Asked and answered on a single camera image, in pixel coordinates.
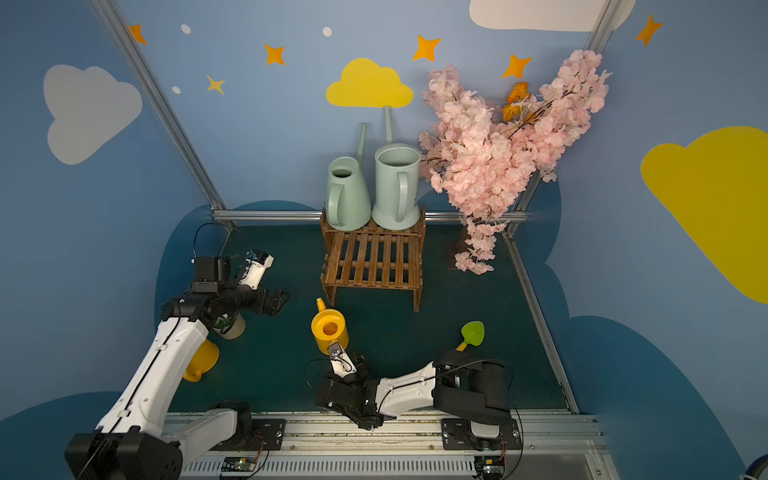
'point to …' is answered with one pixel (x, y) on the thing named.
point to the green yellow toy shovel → (473, 332)
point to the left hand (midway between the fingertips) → (273, 285)
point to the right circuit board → (489, 465)
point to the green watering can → (348, 207)
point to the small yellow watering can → (329, 326)
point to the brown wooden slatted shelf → (372, 258)
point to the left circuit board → (239, 464)
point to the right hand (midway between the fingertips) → (344, 359)
